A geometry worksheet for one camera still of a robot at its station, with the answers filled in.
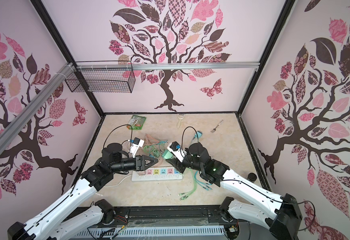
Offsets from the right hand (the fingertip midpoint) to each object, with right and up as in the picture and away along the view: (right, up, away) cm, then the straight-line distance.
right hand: (170, 154), depth 71 cm
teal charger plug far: (+19, +7, +35) cm, 40 cm away
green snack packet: (-29, +17, +43) cm, 55 cm away
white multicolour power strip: (-10, -15, +15) cm, 23 cm away
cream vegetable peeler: (+5, +18, +46) cm, 49 cm away
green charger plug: (-1, 0, -1) cm, 2 cm away
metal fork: (+31, +11, +39) cm, 51 cm away
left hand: (-6, -4, -3) cm, 8 cm away
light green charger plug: (-10, -3, +19) cm, 22 cm away
